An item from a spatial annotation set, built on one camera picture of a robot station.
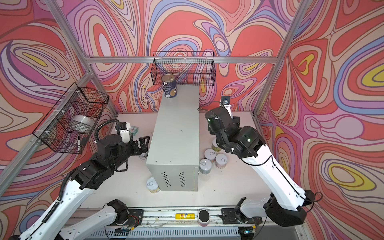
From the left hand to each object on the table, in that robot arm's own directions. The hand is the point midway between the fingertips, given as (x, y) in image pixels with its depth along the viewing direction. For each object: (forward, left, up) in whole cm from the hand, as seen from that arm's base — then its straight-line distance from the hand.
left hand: (144, 137), depth 68 cm
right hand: (+2, -35, +8) cm, 36 cm away
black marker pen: (-2, +33, -6) cm, 34 cm away
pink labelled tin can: (+1, -39, -26) cm, 47 cm away
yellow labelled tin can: (-14, -1, -25) cm, 29 cm away
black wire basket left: (+6, +37, +1) cm, 37 cm away
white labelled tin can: (-11, -2, +2) cm, 11 cm away
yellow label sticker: (-27, -19, -28) cm, 44 cm away
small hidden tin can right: (+5, -33, -25) cm, 42 cm away
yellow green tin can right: (+11, -37, -26) cm, 47 cm away
